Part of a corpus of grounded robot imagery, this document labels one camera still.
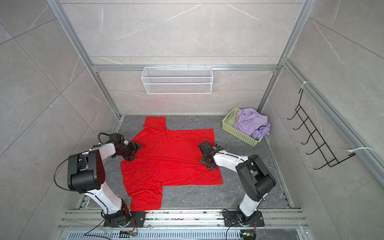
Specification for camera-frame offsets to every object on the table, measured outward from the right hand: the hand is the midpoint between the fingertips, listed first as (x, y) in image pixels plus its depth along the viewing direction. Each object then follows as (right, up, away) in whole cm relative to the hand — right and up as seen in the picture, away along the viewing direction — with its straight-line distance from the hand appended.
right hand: (205, 161), depth 94 cm
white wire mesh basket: (-19, +54, +6) cm, 58 cm away
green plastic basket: (+17, +24, +10) cm, 31 cm away
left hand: (-44, +8, +3) cm, 44 cm away
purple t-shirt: (+33, +25, +10) cm, 43 cm away
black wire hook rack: (+49, +14, -29) cm, 59 cm away
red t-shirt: (-25, +1, +6) cm, 26 cm away
